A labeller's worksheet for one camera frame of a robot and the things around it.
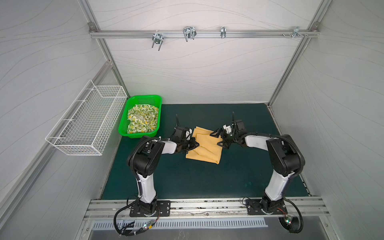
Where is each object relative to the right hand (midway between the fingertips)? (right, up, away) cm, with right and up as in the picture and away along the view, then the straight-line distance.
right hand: (215, 135), depth 94 cm
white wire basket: (-64, +6, -27) cm, 70 cm away
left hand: (-9, -5, +1) cm, 10 cm away
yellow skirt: (-5, -9, -2) cm, 11 cm away
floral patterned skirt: (-51, +11, +10) cm, 53 cm away
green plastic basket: (-44, +25, +21) cm, 55 cm away
